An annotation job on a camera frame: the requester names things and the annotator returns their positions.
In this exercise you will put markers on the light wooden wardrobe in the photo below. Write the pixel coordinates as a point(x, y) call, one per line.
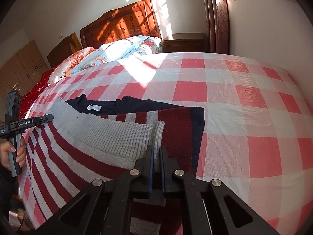
point(22, 71)

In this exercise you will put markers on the wooden nightstand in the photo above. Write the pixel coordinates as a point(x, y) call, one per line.
point(184, 42)

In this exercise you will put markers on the pink white checkered bedsheet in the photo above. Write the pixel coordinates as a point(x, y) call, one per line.
point(257, 136)

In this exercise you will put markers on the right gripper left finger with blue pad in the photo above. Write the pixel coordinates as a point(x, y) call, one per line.
point(104, 207)

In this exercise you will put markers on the person left hand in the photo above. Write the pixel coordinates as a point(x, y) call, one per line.
point(7, 147)

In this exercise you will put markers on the orange wooden headboard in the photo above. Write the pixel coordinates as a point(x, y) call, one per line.
point(131, 20)

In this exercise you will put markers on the dark brown wooden headboard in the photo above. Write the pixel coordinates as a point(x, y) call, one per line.
point(68, 46)

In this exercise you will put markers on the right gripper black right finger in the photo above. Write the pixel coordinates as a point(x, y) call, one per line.
point(208, 207)

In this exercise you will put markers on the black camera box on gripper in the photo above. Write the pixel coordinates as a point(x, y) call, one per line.
point(13, 107)

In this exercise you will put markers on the pink floral folded quilt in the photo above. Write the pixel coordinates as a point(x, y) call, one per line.
point(65, 67)

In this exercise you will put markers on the pink floral curtain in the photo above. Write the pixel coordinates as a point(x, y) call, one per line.
point(218, 29)

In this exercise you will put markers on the red grey striped navy sweater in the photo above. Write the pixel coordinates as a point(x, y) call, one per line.
point(90, 139)

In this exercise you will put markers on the red floral bedspread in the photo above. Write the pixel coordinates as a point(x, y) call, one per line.
point(29, 98)

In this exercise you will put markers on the light blue floral folded quilt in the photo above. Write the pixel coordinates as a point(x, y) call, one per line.
point(113, 51)

